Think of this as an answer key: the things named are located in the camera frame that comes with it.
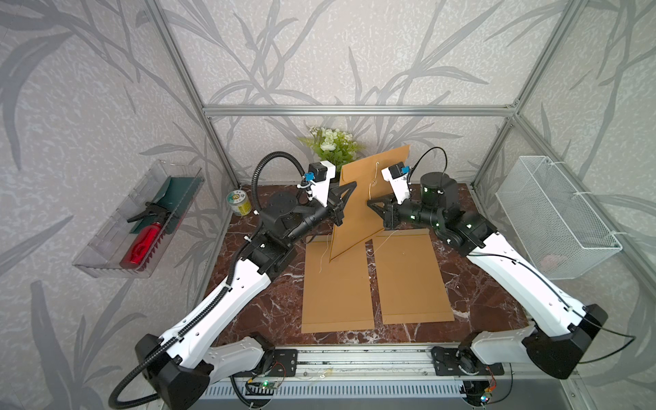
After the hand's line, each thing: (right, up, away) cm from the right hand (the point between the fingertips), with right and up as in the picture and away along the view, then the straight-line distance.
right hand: (367, 202), depth 66 cm
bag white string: (+9, -16, +33) cm, 38 cm away
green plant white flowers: (-10, +21, +27) cm, 36 cm away
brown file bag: (-1, -5, +2) cm, 6 cm away
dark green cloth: (-55, -1, +5) cm, 55 cm away
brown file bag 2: (-9, -31, +21) cm, 38 cm away
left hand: (-3, +3, -7) cm, 9 cm away
